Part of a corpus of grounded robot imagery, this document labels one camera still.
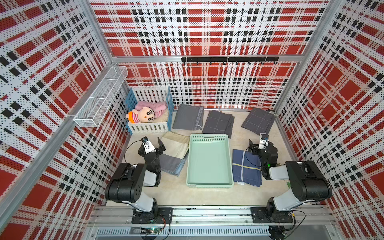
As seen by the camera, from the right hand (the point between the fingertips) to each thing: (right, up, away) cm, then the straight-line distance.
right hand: (259, 139), depth 93 cm
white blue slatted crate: (-72, +32, +19) cm, 81 cm away
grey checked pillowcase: (-23, +11, +20) cm, 32 cm away
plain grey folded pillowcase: (-47, +15, +23) cm, 54 cm away
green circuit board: (-60, -41, -24) cm, 76 cm away
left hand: (-65, 0, -4) cm, 65 cm away
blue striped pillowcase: (-9, -17, -4) cm, 20 cm away
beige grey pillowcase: (-54, -12, -1) cm, 56 cm away
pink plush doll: (-74, +18, +7) cm, 77 cm away
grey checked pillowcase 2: (+7, +12, +19) cm, 23 cm away
